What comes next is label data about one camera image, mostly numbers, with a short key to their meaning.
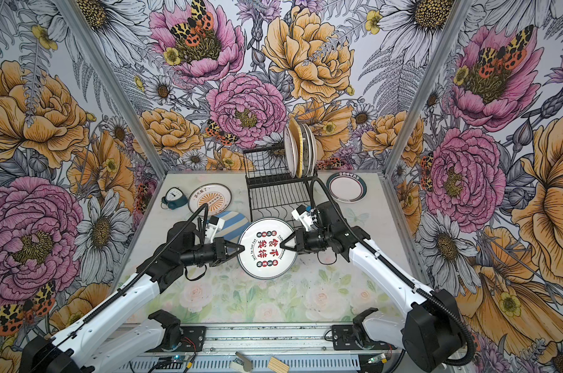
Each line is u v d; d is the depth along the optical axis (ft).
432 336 1.30
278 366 2.26
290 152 3.12
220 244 2.25
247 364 2.28
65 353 1.31
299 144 2.57
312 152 2.67
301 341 2.44
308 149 2.62
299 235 2.21
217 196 3.67
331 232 2.02
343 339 2.43
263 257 2.40
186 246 2.03
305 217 2.40
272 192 3.66
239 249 2.43
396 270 1.54
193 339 2.41
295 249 2.26
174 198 3.47
